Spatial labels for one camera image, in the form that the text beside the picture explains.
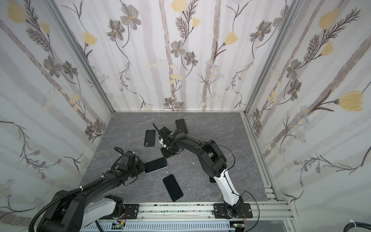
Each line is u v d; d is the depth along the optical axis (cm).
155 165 91
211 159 54
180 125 111
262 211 76
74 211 41
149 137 105
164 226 70
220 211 73
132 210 74
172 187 82
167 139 70
